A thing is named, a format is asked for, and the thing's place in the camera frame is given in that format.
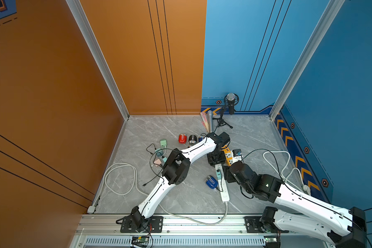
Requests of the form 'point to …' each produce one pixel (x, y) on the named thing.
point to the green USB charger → (163, 143)
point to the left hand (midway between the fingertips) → (222, 163)
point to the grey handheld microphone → (210, 115)
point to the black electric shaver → (192, 140)
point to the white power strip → (222, 184)
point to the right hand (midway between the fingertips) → (226, 167)
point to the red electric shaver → (182, 138)
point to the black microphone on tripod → (231, 99)
